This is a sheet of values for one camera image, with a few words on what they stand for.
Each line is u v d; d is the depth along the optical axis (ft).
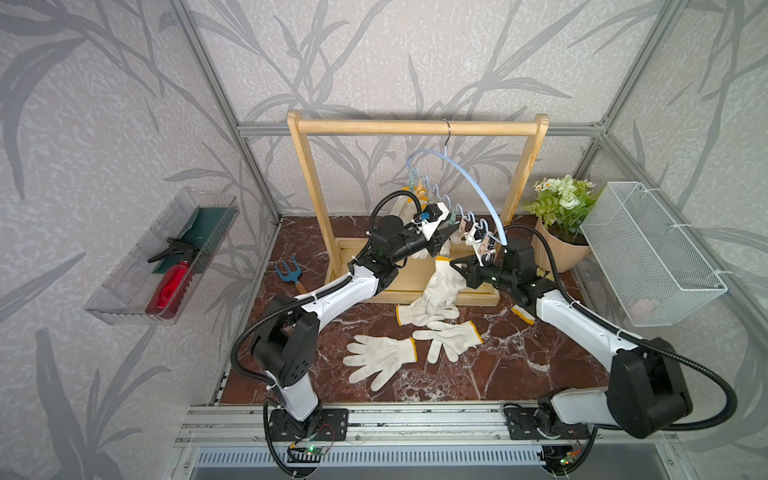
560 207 2.76
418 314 3.01
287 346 1.49
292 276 3.37
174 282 1.96
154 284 2.06
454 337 2.86
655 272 2.00
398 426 2.47
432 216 2.01
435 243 2.22
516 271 2.12
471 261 2.43
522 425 2.38
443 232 2.27
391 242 2.03
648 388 1.36
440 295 2.82
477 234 2.23
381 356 2.77
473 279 2.37
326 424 2.39
